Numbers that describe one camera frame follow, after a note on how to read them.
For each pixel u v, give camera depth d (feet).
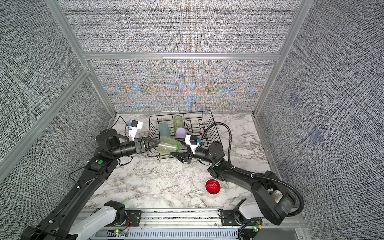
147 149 1.94
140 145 1.91
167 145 2.12
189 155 2.06
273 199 1.40
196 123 3.72
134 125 2.05
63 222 1.31
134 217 2.40
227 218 2.40
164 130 3.27
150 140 1.99
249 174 1.60
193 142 1.94
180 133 2.93
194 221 2.40
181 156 2.08
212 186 2.69
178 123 3.14
